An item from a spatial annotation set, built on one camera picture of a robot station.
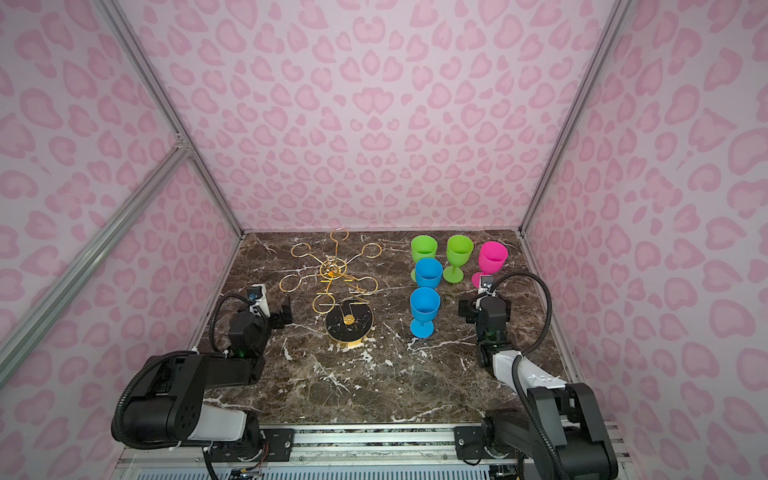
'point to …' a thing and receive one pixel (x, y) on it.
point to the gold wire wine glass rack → (349, 315)
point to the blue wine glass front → (428, 272)
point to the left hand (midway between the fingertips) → (273, 293)
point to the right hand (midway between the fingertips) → (484, 291)
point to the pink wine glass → (492, 257)
